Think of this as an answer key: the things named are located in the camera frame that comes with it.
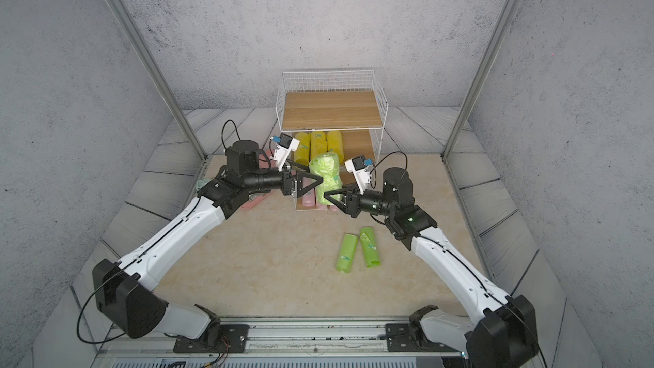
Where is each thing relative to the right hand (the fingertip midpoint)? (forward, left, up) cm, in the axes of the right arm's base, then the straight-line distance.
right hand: (329, 195), depth 67 cm
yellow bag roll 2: (+25, -1, -4) cm, 25 cm away
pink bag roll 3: (+15, 0, -29) cm, 32 cm away
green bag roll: (-3, -4, -29) cm, 29 cm away
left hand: (+4, +3, +3) cm, 6 cm away
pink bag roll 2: (+15, +5, -28) cm, 33 cm away
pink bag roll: (+18, +10, -27) cm, 34 cm away
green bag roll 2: (-1, -13, -28) cm, 31 cm away
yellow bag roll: (+24, +5, -3) cm, 24 cm away
